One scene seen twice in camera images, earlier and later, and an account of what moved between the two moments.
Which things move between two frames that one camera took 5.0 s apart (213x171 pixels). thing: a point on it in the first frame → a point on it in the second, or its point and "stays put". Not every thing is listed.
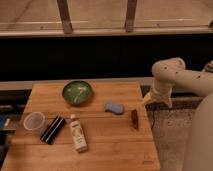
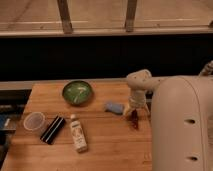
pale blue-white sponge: (115, 108) stays put
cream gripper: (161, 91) → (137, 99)
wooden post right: (130, 15) stays put
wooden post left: (65, 16) stays put
